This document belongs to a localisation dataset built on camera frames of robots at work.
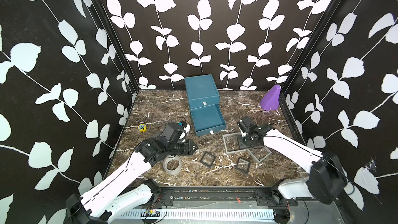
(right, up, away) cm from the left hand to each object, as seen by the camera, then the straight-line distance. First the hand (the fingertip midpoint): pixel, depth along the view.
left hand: (196, 146), depth 71 cm
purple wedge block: (+49, +22, +32) cm, 62 cm away
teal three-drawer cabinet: (+3, +23, +15) cm, 28 cm away
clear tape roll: (-14, -14, +13) cm, 24 cm away
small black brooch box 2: (+25, -14, +14) cm, 32 cm away
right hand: (+24, -1, +14) cm, 28 cm away
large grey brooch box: (+36, -9, +18) cm, 42 cm away
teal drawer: (+6, +10, +30) cm, 32 cm away
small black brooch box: (+6, -12, +15) cm, 20 cm away
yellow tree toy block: (-36, +4, +27) cm, 46 cm away
